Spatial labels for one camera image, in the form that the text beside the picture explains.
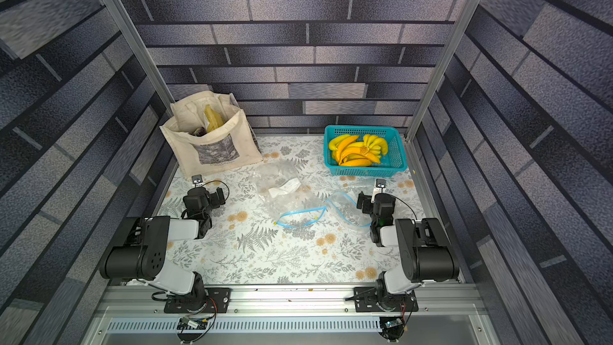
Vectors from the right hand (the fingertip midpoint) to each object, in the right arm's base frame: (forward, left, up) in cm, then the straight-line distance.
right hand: (374, 191), depth 95 cm
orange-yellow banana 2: (+12, +5, +3) cm, 14 cm away
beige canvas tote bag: (+13, +58, +14) cm, 61 cm away
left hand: (-1, +68, +3) cm, 68 cm away
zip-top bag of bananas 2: (-6, +11, -4) cm, 13 cm away
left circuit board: (-45, +63, -4) cm, 77 cm away
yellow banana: (+23, +17, +4) cm, 28 cm away
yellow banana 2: (+20, +2, +8) cm, 22 cm away
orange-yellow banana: (+22, +12, +4) cm, 26 cm away
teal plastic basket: (+15, -11, 0) cm, 19 cm away
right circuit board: (-43, -2, -8) cm, 44 cm away
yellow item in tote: (+21, +66, +21) cm, 72 cm away
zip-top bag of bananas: (-4, +35, +4) cm, 36 cm away
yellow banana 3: (+15, +3, +5) cm, 16 cm away
